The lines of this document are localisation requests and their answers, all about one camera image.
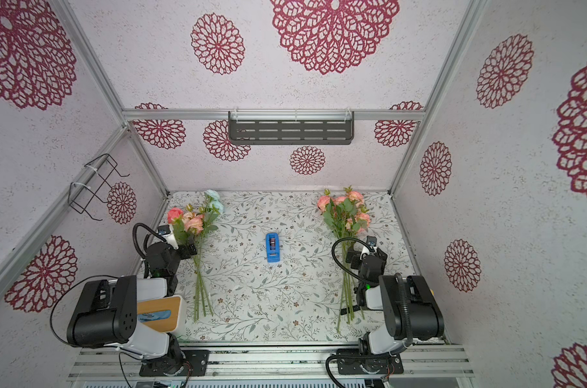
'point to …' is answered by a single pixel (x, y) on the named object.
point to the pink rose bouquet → (347, 217)
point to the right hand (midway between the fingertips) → (366, 244)
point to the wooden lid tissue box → (166, 314)
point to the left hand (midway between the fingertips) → (182, 237)
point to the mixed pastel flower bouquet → (188, 227)
